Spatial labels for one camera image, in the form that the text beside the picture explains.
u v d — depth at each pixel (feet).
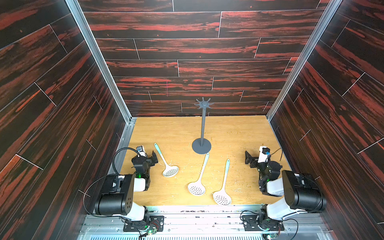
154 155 2.82
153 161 2.85
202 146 3.42
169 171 2.98
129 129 3.87
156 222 2.39
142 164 2.30
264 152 2.50
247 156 2.81
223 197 2.68
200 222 2.47
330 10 2.19
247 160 2.75
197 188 2.76
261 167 2.57
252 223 2.41
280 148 3.54
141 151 2.57
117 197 1.46
